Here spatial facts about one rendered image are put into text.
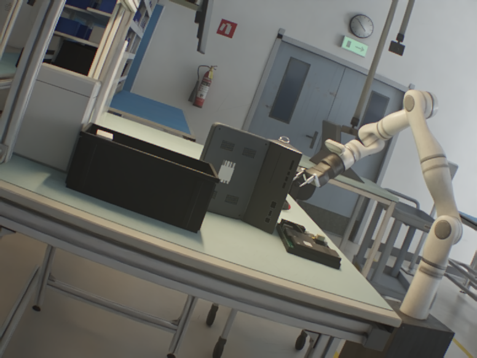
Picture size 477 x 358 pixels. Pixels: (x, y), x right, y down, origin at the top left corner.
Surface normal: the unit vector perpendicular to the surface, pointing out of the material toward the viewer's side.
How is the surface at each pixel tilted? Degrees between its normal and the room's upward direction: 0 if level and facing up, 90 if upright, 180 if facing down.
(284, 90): 90
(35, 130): 90
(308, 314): 90
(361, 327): 90
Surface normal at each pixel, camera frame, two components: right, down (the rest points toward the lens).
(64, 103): 0.11, 0.18
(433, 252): -0.61, -0.12
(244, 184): 0.40, 0.27
